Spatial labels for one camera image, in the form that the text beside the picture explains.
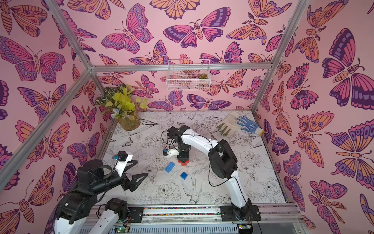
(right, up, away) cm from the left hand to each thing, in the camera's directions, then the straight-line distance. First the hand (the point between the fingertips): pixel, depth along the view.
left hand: (142, 166), depth 65 cm
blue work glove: (+67, +18, +45) cm, 83 cm away
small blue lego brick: (+17, -11, +21) cm, 30 cm away
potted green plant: (-25, +34, +30) cm, 52 cm away
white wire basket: (+20, +51, +31) cm, 63 cm away
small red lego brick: (+18, -6, +25) cm, 31 cm away
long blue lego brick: (+9, -8, +25) cm, 27 cm away
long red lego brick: (+15, -4, +23) cm, 28 cm away
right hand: (+18, 0, +26) cm, 31 cm away
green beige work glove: (+51, +17, +45) cm, 70 cm away
